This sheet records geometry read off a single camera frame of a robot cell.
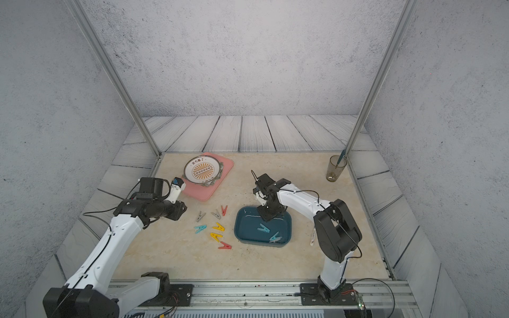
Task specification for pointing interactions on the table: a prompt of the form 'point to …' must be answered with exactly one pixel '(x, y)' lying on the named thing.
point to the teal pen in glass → (340, 158)
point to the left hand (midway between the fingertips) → (184, 205)
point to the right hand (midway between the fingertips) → (267, 216)
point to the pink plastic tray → (207, 193)
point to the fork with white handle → (313, 237)
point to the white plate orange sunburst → (201, 169)
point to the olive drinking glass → (333, 174)
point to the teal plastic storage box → (251, 228)
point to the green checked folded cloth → (219, 177)
